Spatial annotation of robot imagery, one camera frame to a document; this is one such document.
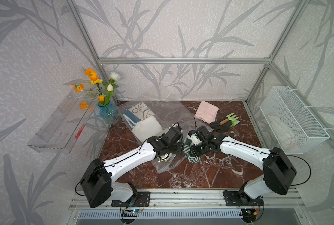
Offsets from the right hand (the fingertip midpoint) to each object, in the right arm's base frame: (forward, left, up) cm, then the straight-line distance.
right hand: (190, 152), depth 84 cm
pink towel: (+37, -17, -6) cm, 41 cm away
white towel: (+22, +29, -6) cm, 37 cm away
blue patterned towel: (+35, +38, -3) cm, 51 cm away
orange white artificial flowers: (+35, +54, +21) cm, 68 cm away
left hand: (0, +5, +5) cm, 7 cm away
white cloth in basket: (+2, -51, +14) cm, 53 cm away
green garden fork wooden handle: (+28, -36, -7) cm, 46 cm away
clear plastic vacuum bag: (+26, +16, -7) cm, 31 cm away
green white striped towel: (0, +2, +4) cm, 4 cm away
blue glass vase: (+28, +56, +5) cm, 62 cm away
